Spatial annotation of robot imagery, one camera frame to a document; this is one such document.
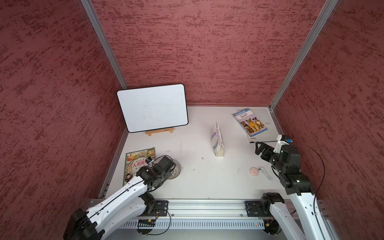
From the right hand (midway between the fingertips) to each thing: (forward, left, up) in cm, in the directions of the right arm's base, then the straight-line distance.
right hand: (261, 148), depth 76 cm
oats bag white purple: (+6, +21, -7) cm, 23 cm away
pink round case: (-6, 0, -19) cm, 20 cm away
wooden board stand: (+21, +66, -14) cm, 71 cm away
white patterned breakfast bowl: (-5, +46, -16) cm, 49 cm away
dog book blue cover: (+27, -8, -17) cm, 33 cm away
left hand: (-9, +52, -14) cm, 54 cm away
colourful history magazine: (+2, +73, -17) cm, 75 cm away
